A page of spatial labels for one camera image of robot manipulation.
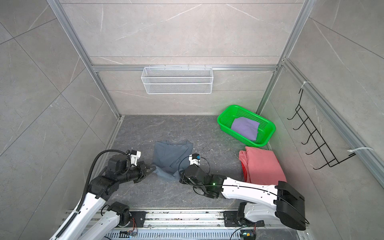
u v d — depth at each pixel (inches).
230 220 28.9
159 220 29.4
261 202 17.4
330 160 23.3
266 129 42.3
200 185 22.0
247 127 43.0
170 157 37.3
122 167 22.5
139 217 28.8
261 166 34.0
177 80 39.7
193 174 21.4
